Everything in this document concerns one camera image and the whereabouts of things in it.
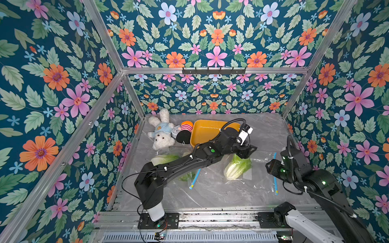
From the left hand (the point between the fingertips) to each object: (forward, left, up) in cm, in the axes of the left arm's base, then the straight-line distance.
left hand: (254, 144), depth 70 cm
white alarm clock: (+30, +43, -23) cm, 58 cm away
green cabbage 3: (-5, +33, -19) cm, 38 cm away
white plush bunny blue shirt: (+24, +50, -17) cm, 58 cm away
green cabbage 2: (+7, +46, -19) cm, 50 cm away
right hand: (-8, -7, -5) cm, 12 cm away
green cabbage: (-2, +6, -20) cm, 21 cm away
